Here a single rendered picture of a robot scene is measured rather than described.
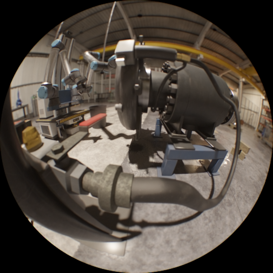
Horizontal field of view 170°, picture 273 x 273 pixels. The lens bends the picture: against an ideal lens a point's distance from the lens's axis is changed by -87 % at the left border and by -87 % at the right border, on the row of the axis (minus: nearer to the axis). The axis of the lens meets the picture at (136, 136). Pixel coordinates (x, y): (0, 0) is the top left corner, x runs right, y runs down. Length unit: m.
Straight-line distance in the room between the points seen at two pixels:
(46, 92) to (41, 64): 8.63
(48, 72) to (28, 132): 1.11
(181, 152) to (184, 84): 0.42
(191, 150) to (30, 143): 0.68
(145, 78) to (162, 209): 0.80
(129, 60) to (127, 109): 0.27
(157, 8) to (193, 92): 8.58
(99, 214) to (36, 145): 0.47
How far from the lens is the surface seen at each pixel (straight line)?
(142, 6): 8.92
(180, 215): 0.60
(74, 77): 1.05
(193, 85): 0.66
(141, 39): 0.62
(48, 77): 1.25
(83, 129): 0.16
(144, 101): 0.66
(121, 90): 0.49
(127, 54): 0.47
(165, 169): 0.66
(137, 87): 0.39
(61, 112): 1.68
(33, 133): 0.18
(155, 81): 0.70
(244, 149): 1.73
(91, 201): 0.60
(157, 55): 0.48
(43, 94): 1.21
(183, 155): 0.62
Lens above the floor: 0.52
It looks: 25 degrees down
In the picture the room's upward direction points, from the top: 3 degrees clockwise
